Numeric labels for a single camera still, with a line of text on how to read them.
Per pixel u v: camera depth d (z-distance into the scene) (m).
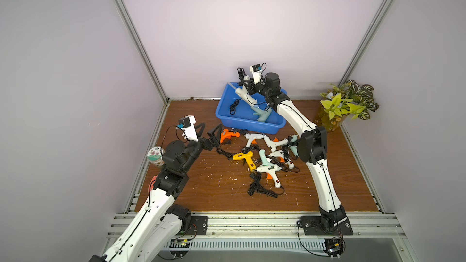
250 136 1.00
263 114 1.08
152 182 0.52
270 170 0.85
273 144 0.95
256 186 0.83
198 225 0.73
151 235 0.54
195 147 0.61
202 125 0.71
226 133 1.01
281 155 0.92
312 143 0.63
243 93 0.95
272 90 0.77
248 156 0.92
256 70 0.82
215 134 0.62
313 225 0.73
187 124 0.59
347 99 0.93
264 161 0.90
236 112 1.13
